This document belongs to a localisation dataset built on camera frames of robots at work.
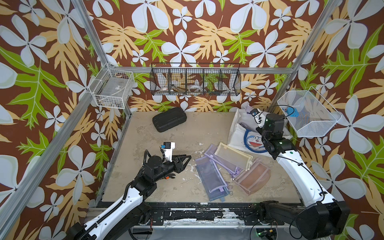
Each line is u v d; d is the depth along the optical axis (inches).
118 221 19.2
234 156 37.6
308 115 32.3
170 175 34.8
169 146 26.1
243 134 33.4
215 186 32.2
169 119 42.6
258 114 26.2
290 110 34.1
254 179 33.6
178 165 25.3
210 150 38.4
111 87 34.0
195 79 37.8
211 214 29.8
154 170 21.9
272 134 22.2
